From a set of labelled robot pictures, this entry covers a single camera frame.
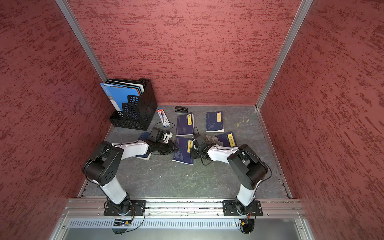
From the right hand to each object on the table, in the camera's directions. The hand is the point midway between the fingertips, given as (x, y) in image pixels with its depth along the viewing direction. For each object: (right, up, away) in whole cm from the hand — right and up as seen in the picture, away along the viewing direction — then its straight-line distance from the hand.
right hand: (192, 156), depth 94 cm
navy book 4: (+24, +10, +6) cm, 27 cm away
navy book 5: (-6, +2, -3) cm, 7 cm away
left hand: (-9, +3, -2) cm, 10 cm away
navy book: (-34, +12, +7) cm, 36 cm away
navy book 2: (-6, +19, +13) cm, 24 cm away
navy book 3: (+16, +21, +15) cm, 31 cm away
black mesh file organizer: (-33, +28, -3) cm, 44 cm away
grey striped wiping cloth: (+14, +10, +1) cm, 17 cm away
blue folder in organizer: (-45, +39, -3) cm, 60 cm away
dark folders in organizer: (-40, +46, -4) cm, 61 cm away
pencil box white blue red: (-23, +25, +18) cm, 38 cm away
